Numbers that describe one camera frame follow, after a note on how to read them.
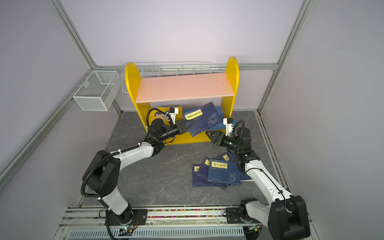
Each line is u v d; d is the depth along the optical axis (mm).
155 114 909
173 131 723
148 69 938
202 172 872
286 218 399
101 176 467
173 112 753
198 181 841
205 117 781
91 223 736
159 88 769
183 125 750
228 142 680
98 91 1013
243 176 840
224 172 860
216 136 680
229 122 703
